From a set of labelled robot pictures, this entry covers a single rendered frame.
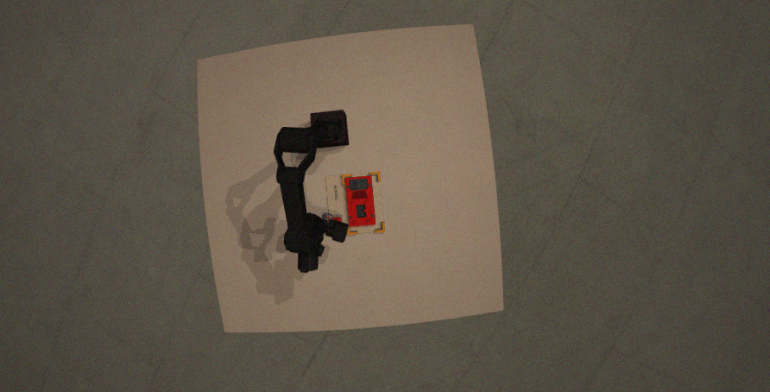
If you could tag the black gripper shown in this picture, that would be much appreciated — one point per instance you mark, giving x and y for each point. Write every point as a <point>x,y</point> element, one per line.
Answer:
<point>335,229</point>

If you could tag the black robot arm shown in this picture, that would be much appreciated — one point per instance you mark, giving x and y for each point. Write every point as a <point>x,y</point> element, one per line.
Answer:
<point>302,235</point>

